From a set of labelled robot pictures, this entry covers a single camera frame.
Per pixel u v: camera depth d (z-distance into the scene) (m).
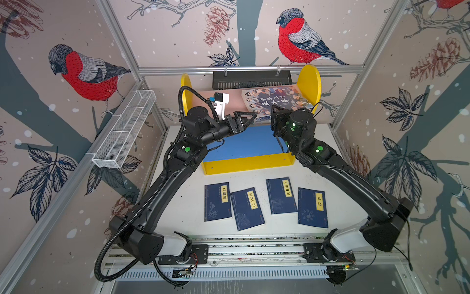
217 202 0.88
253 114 0.57
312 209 0.85
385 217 0.40
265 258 0.73
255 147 0.57
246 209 0.86
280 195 0.90
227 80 0.95
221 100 0.56
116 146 0.71
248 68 0.94
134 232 0.38
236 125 0.54
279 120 0.59
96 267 0.35
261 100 0.68
